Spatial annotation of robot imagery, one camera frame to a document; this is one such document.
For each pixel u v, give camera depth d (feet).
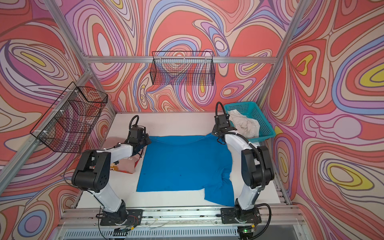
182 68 3.21
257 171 1.59
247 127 3.42
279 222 2.43
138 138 2.48
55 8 2.26
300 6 2.28
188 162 3.13
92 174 1.57
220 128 2.39
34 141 1.94
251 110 3.78
